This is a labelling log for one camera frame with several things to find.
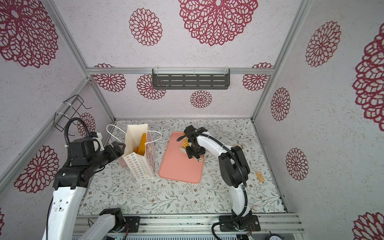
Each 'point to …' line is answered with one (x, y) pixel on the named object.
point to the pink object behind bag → (122, 161)
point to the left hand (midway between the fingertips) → (119, 151)
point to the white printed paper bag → (142, 167)
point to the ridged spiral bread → (185, 142)
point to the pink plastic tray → (177, 165)
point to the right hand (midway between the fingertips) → (193, 153)
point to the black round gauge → (273, 236)
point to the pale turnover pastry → (136, 149)
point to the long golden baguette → (142, 145)
